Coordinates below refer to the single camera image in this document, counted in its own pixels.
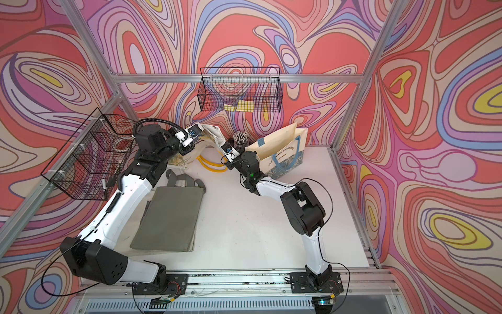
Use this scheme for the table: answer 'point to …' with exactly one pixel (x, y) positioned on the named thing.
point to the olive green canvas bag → (170, 219)
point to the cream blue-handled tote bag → (282, 153)
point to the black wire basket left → (93, 156)
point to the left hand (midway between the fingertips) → (191, 126)
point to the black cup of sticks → (240, 139)
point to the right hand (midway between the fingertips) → (225, 149)
